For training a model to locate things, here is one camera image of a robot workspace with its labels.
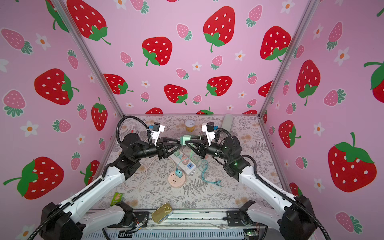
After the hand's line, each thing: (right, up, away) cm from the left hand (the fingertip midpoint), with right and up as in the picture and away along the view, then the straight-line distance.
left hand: (179, 145), depth 64 cm
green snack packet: (-36, -30, +15) cm, 49 cm away
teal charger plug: (-3, -18, +19) cm, 27 cm away
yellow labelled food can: (+2, +10, +44) cm, 45 cm away
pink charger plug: (0, -13, +25) cm, 28 cm away
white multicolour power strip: (+2, -17, +26) cm, 31 cm away
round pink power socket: (-4, -23, +20) cm, 31 cm away
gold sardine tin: (-10, -35, +9) cm, 37 cm away
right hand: (+3, +2, -1) cm, 4 cm away
